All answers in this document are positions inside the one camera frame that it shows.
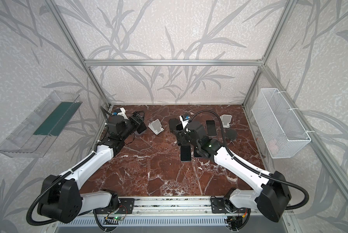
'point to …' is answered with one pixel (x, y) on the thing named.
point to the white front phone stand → (226, 120)
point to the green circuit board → (118, 218)
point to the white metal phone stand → (155, 125)
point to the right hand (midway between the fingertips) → (181, 125)
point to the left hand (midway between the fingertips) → (145, 110)
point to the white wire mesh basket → (283, 133)
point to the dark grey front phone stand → (231, 134)
